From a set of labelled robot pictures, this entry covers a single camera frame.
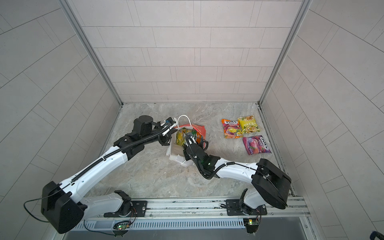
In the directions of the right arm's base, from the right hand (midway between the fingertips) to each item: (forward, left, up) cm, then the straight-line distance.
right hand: (185, 144), depth 82 cm
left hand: (+2, +2, +13) cm, 14 cm away
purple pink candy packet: (+2, -43, -9) cm, 44 cm away
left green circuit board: (-34, +28, -8) cm, 45 cm away
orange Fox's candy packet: (+14, -30, -9) cm, 35 cm away
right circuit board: (-37, -29, -13) cm, 49 cm away
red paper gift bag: (-2, +6, -3) cm, 7 cm away
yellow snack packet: (+16, -42, -8) cm, 45 cm away
